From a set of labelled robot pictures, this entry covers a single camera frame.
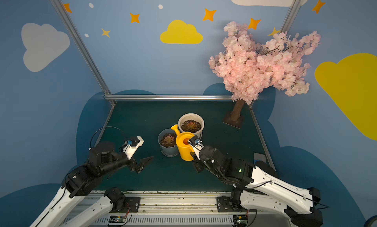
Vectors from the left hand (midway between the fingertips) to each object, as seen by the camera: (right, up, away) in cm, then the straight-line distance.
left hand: (146, 146), depth 66 cm
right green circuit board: (+45, -38, +6) cm, 60 cm away
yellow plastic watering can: (+18, -1, -1) cm, 18 cm away
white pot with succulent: (+21, +10, +29) cm, 37 cm away
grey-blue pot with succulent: (+6, -1, +22) cm, 23 cm away
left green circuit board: (-16, -37, +5) cm, 41 cm away
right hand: (+22, -2, +1) cm, 23 cm away
